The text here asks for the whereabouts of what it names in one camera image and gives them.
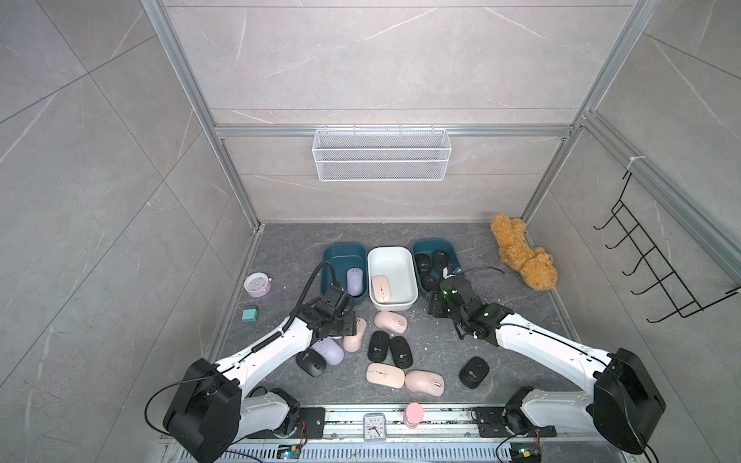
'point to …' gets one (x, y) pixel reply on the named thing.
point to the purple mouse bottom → (355, 285)
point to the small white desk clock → (374, 427)
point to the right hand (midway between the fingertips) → (437, 297)
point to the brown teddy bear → (534, 264)
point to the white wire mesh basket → (381, 155)
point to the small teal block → (250, 315)
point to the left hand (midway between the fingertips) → (350, 319)
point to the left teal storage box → (344, 256)
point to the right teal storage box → (427, 247)
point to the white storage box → (393, 278)
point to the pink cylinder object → (414, 415)
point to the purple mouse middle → (333, 352)
